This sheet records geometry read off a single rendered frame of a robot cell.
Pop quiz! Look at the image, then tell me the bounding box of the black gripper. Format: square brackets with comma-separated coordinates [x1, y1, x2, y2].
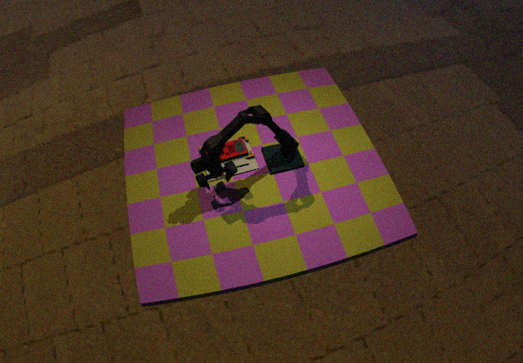
[195, 161, 238, 190]

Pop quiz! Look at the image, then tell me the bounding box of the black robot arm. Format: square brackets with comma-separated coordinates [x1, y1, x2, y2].
[190, 105, 299, 175]

